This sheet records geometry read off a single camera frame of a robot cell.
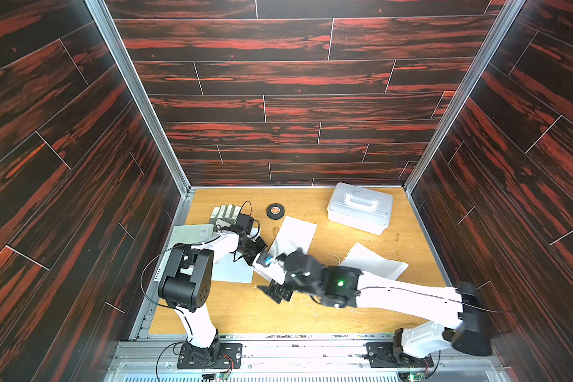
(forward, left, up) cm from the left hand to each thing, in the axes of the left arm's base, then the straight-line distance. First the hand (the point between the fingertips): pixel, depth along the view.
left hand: (274, 255), depth 93 cm
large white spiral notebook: (-5, +19, -3) cm, 20 cm away
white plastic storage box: (+18, -36, +8) cm, 41 cm away
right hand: (-14, 0, +18) cm, 23 cm away
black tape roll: (+25, +1, -3) cm, 25 cm away
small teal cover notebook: (-1, -39, -3) cm, 39 cm away
